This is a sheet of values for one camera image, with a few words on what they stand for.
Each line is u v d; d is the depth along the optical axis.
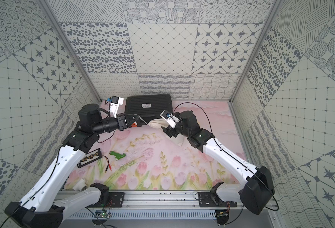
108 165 0.86
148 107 1.07
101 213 0.70
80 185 0.75
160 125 0.83
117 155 0.89
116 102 0.58
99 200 0.63
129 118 0.60
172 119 0.61
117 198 0.75
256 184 0.39
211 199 0.66
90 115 0.48
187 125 0.56
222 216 0.73
